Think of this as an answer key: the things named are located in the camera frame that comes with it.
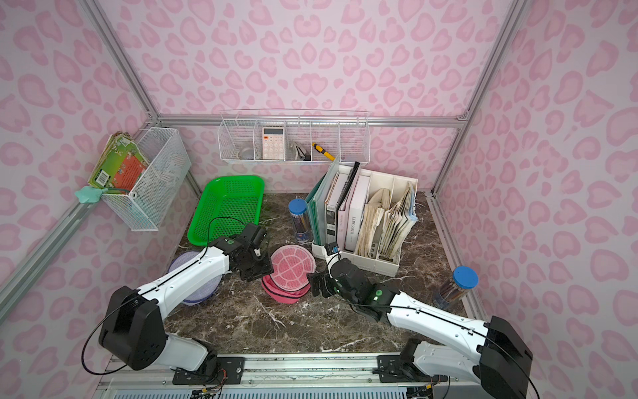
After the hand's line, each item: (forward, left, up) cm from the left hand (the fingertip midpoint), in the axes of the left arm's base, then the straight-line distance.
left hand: (270, 266), depth 85 cm
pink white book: (+12, -27, +12) cm, 32 cm away
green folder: (+10, -16, +20) cm, 27 cm away
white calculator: (+41, +1, +21) cm, 46 cm away
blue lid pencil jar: (+17, -9, +10) cm, 22 cm away
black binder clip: (+33, -12, +20) cm, 41 cm away
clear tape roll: (+38, +12, +18) cm, 44 cm away
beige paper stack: (+10, -38, +11) cm, 41 cm away
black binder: (+18, -25, +17) cm, 35 cm away
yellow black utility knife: (+41, -17, +18) cm, 48 cm away
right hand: (-5, -17, +7) cm, 19 cm away
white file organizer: (+25, -45, +14) cm, 53 cm away
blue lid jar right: (-9, -58, +10) cm, 60 cm away
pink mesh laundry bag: (+2, -6, -5) cm, 8 cm away
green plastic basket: (+38, +27, -10) cm, 48 cm away
